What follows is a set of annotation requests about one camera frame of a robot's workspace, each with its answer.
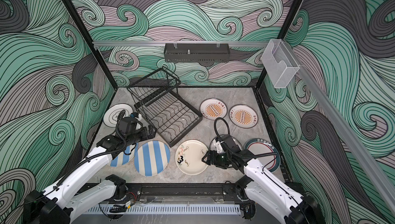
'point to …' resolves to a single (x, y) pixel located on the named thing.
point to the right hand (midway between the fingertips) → (207, 161)
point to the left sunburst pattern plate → (212, 108)
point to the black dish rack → (156, 95)
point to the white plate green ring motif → (111, 115)
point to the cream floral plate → (189, 157)
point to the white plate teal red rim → (258, 146)
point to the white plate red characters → (213, 145)
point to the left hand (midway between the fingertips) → (151, 129)
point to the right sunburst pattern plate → (243, 116)
